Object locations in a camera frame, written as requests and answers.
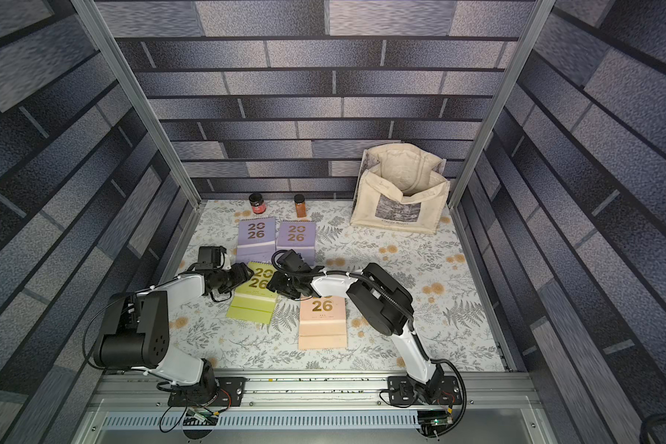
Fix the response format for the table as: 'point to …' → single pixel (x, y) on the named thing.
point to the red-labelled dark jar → (257, 203)
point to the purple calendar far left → (256, 240)
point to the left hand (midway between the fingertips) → (250, 273)
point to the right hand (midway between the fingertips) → (267, 287)
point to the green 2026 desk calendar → (254, 301)
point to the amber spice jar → (301, 205)
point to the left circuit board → (200, 418)
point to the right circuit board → (434, 420)
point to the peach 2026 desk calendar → (323, 323)
